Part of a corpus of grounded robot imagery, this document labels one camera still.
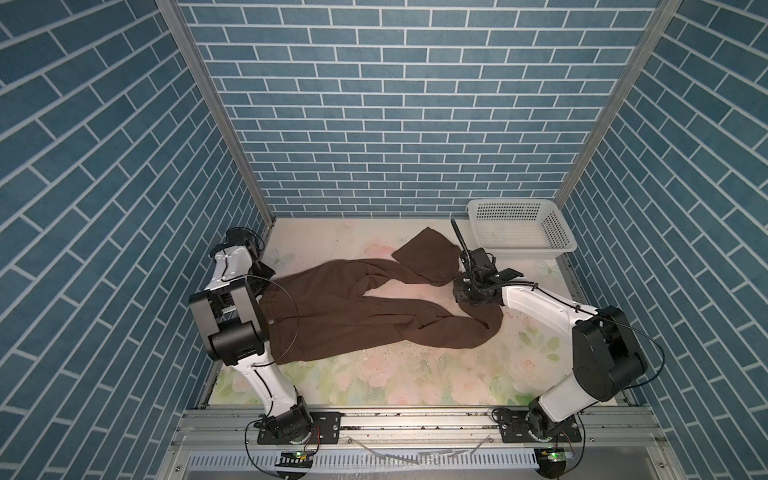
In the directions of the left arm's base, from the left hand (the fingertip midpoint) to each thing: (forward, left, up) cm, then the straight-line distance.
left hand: (265, 284), depth 92 cm
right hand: (-2, -60, +2) cm, 60 cm away
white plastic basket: (+29, -92, -6) cm, 97 cm away
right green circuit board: (-45, -78, -8) cm, 91 cm away
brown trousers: (-5, -17, -5) cm, 19 cm away
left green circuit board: (-44, -16, -10) cm, 48 cm away
